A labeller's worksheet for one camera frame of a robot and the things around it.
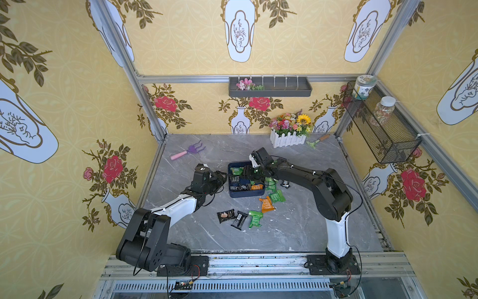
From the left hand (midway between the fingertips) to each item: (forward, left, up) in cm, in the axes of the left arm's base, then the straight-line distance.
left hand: (220, 175), depth 91 cm
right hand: (+4, -14, -3) cm, 15 cm away
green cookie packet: (-19, -17, -7) cm, 26 cm away
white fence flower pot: (+25, -37, -3) cm, 45 cm away
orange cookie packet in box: (-3, -19, -7) cm, 20 cm away
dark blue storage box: (-3, -10, -6) cm, 12 cm away
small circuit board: (-43, +13, -11) cm, 46 cm away
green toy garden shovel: (+27, -57, -8) cm, 63 cm away
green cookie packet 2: (-9, -28, -7) cm, 30 cm away
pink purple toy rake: (+27, +18, -10) cm, 34 cm away
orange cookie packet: (-13, -23, -8) cm, 27 cm away
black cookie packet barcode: (-19, -9, -8) cm, 23 cm away
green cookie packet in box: (+6, -8, -6) cm, 12 cm away
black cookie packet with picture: (-17, -3, -7) cm, 19 cm away
